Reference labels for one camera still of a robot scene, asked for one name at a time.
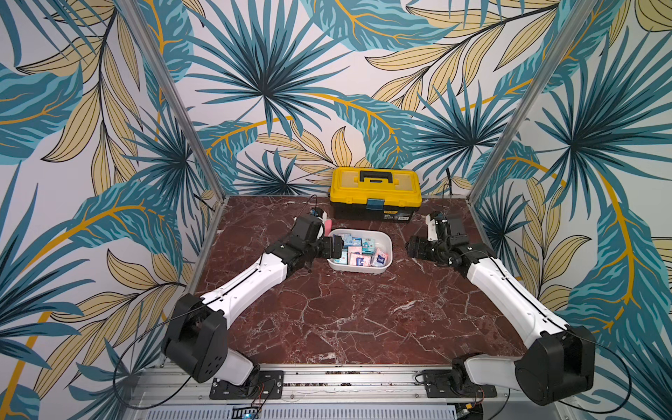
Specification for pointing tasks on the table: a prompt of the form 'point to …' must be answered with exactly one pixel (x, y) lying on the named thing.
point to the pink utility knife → (328, 227)
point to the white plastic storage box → (365, 250)
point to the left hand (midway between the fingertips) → (330, 244)
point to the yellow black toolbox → (375, 194)
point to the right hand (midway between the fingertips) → (417, 245)
